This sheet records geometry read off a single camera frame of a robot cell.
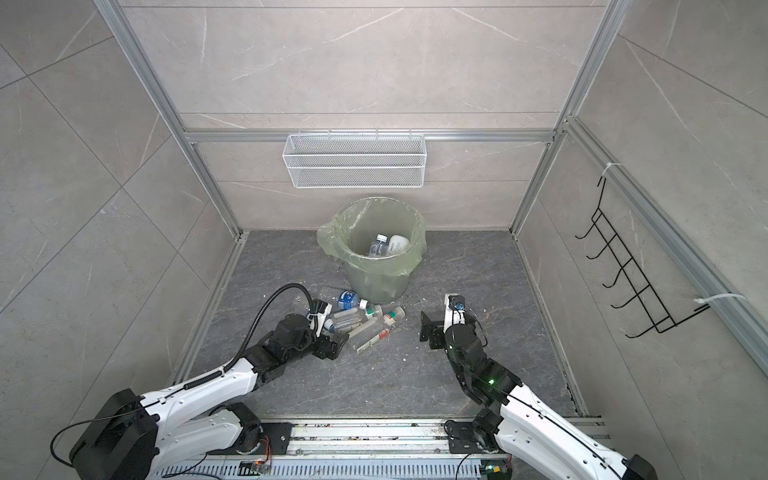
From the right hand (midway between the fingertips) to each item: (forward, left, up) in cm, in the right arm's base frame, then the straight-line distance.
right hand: (438, 310), depth 79 cm
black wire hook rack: (-11, -43, +15) cm, 47 cm away
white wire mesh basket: (+51, +24, +14) cm, 58 cm away
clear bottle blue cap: (+23, +16, +1) cm, 27 cm away
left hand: (0, +28, -7) cm, 29 cm away
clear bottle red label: (+2, +20, -17) cm, 26 cm away
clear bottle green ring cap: (+5, +28, -14) cm, 31 cm away
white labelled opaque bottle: (+24, +10, +1) cm, 26 cm away
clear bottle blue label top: (+10, +26, -10) cm, 30 cm away
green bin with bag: (+28, +27, 0) cm, 39 cm away
